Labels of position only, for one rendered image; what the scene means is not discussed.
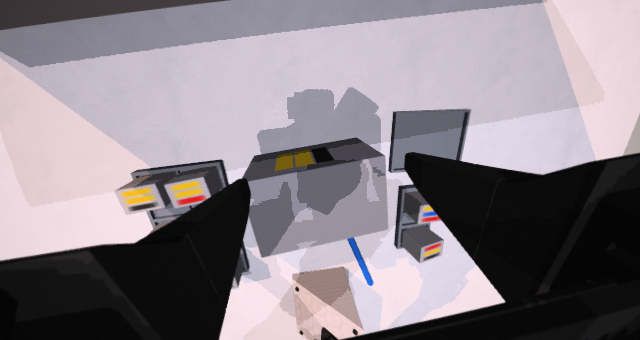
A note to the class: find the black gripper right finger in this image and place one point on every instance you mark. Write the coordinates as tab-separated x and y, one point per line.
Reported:
518	227

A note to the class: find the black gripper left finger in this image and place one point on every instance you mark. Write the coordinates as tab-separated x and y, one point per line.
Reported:
173	284

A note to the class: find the blue rod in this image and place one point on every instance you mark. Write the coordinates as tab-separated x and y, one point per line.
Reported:
360	261

